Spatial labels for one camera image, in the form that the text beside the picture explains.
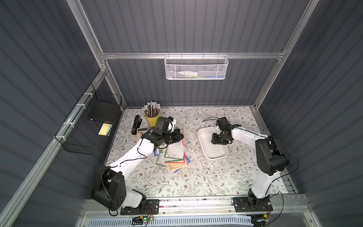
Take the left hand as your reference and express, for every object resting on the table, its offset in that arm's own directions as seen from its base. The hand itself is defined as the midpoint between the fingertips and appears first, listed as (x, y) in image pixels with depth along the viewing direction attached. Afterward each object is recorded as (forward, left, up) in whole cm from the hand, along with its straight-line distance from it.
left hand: (185, 136), depth 80 cm
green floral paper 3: (-5, +16, -19) cm, 25 cm away
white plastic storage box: (0, -17, -18) cm, 25 cm away
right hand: (+6, -20, -16) cm, 26 cm away
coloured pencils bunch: (+24, +23, -2) cm, 33 cm away
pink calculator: (+17, +34, -18) cm, 42 cm away
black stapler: (+23, +37, -17) cm, 46 cm away
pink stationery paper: (-4, +2, -2) cm, 5 cm away
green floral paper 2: (-7, +8, -18) cm, 21 cm away
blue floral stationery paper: (-1, +20, -19) cm, 28 cm away
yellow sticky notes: (0, +42, +7) cm, 43 cm away
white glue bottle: (+39, -2, +16) cm, 42 cm away
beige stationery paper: (-10, +8, -18) cm, 23 cm away
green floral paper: (-1, +7, -15) cm, 16 cm away
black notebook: (+19, +52, +1) cm, 56 cm away
